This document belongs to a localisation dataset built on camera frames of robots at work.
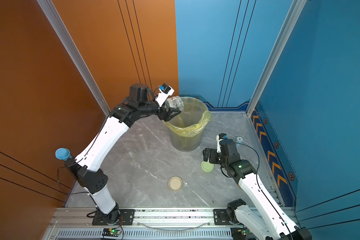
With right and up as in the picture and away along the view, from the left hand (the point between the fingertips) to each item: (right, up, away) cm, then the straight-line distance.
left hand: (175, 104), depth 70 cm
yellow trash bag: (+8, -8, +29) cm, 31 cm away
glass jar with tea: (-27, -26, +15) cm, 40 cm away
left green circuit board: (-31, -61, +1) cm, 69 cm away
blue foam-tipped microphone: (-48, -22, -7) cm, 53 cm away
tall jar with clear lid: (-22, -22, +27) cm, 41 cm away
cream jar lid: (-1, -43, +14) cm, 46 cm away
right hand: (+18, -24, +8) cm, 32 cm away
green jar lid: (+18, -35, +19) cm, 44 cm away
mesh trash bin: (+5, -22, +19) cm, 29 cm away
